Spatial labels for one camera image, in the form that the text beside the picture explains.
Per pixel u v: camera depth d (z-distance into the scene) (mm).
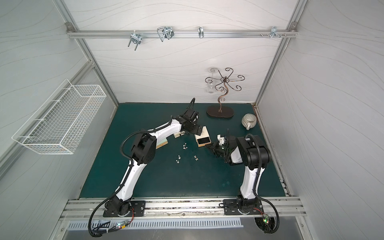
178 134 1001
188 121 806
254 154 515
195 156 922
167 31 758
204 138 954
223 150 850
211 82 882
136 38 792
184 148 957
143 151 594
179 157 920
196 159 907
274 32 766
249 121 1073
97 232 677
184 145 972
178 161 902
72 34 771
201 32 784
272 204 701
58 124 679
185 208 749
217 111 1149
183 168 899
